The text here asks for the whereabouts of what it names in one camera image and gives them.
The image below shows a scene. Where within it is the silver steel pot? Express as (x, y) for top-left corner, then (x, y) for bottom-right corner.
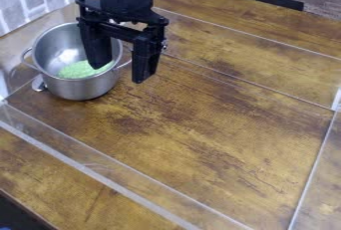
(21, 22), (133, 101)

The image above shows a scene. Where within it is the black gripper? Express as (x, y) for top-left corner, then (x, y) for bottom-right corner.
(77, 0), (170, 84)

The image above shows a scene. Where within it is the clear acrylic barrier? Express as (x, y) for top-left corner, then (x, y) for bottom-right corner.
(0, 13), (341, 230)

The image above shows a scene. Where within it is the green bumpy object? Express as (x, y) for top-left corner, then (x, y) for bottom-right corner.
(58, 60), (114, 79)

